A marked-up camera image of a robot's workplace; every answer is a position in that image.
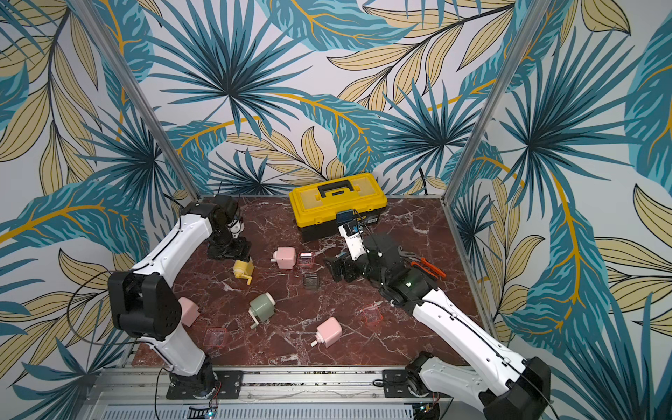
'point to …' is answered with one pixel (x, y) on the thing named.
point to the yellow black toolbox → (313, 207)
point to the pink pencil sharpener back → (284, 256)
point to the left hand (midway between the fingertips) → (235, 261)
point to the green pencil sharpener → (262, 308)
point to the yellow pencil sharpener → (245, 269)
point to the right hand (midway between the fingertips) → (338, 252)
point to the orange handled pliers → (430, 269)
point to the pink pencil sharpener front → (328, 332)
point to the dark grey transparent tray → (311, 281)
